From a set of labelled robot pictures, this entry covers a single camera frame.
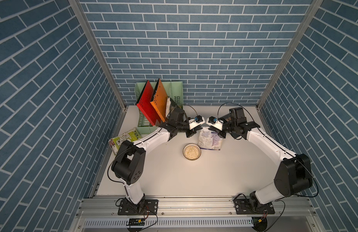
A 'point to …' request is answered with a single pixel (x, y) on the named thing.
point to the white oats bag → (209, 139)
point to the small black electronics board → (136, 222)
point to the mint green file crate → (174, 90)
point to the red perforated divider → (144, 104)
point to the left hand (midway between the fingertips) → (203, 127)
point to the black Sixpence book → (171, 107)
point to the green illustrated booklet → (131, 135)
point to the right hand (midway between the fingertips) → (212, 126)
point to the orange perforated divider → (159, 100)
